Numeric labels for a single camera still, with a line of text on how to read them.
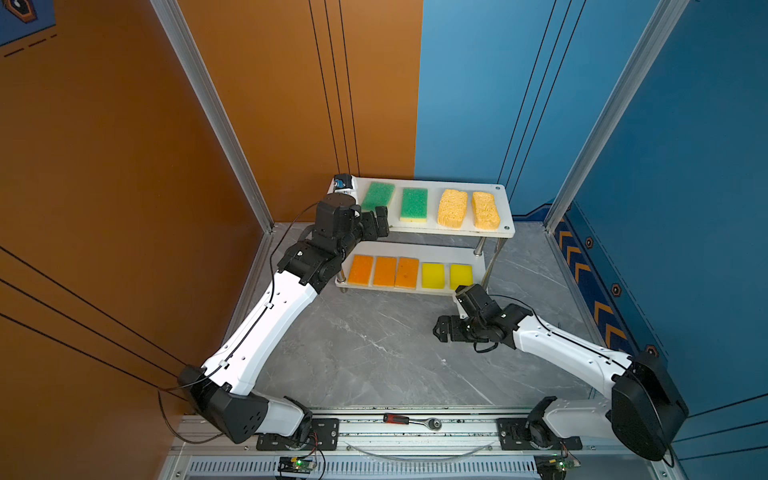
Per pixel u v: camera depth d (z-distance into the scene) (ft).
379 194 2.59
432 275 3.16
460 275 3.19
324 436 2.41
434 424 2.41
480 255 3.36
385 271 3.20
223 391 1.26
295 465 2.32
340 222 1.65
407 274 3.16
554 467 2.32
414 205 2.47
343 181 1.90
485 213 2.34
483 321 2.08
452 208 2.38
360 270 3.18
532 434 2.17
